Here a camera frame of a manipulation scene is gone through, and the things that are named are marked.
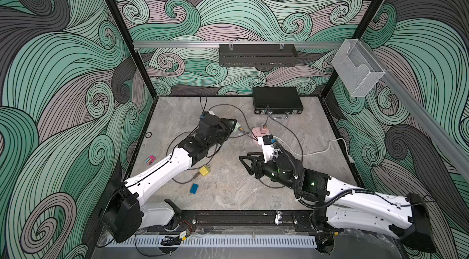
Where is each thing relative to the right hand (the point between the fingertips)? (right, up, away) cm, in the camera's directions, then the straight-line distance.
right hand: (241, 159), depth 66 cm
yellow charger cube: (-17, -11, +20) cm, 28 cm away
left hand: (-1, +14, +9) cm, 17 cm away
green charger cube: (-1, +12, +9) cm, 15 cm away
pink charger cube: (+14, +9, +29) cm, 33 cm away
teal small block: (-21, -18, +16) cm, 32 cm away
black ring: (-51, +4, +35) cm, 62 cm away
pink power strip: (+11, +6, +34) cm, 36 cm away
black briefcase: (+26, +25, +51) cm, 62 cm away
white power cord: (+47, -2, +27) cm, 54 cm away
